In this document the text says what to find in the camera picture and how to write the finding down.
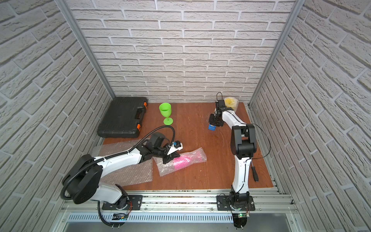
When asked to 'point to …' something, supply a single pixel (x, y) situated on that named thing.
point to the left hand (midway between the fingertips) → (180, 153)
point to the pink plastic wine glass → (184, 161)
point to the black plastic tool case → (122, 119)
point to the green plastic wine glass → (165, 108)
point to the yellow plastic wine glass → (229, 102)
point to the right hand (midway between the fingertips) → (214, 122)
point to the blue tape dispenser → (212, 127)
